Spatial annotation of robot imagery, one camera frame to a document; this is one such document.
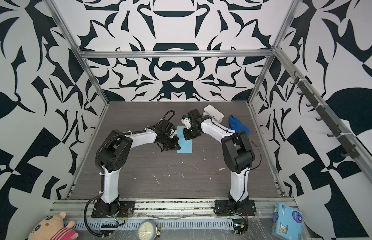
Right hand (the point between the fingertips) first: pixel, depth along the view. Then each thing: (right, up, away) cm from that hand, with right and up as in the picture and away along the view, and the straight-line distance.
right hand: (186, 135), depth 94 cm
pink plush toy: (-56, -35, -30) cm, 73 cm away
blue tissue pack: (+44, -35, -27) cm, 63 cm away
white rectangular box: (+18, +15, +13) cm, 27 cm away
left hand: (-3, -7, +1) cm, 7 cm away
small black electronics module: (+25, -40, -22) cm, 53 cm away
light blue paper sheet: (0, -7, +2) cm, 7 cm away
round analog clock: (-17, -38, -28) cm, 50 cm away
